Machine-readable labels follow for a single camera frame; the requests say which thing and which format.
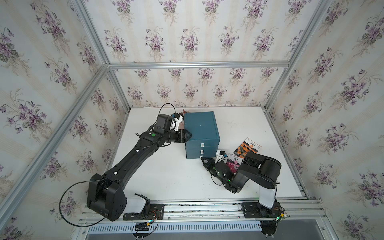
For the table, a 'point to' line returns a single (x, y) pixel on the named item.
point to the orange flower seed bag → (248, 145)
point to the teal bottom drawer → (196, 152)
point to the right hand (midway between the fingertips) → (200, 159)
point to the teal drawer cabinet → (202, 125)
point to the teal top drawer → (200, 143)
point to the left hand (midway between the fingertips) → (188, 136)
